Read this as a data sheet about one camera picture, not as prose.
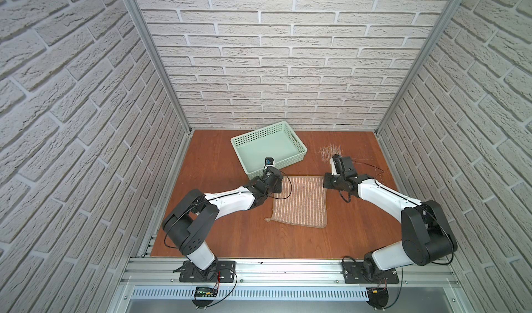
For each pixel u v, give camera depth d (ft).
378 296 2.28
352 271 2.43
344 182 2.27
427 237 1.42
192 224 1.48
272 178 2.29
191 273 2.38
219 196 1.73
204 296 2.34
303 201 3.02
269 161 2.65
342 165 2.34
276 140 3.72
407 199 1.62
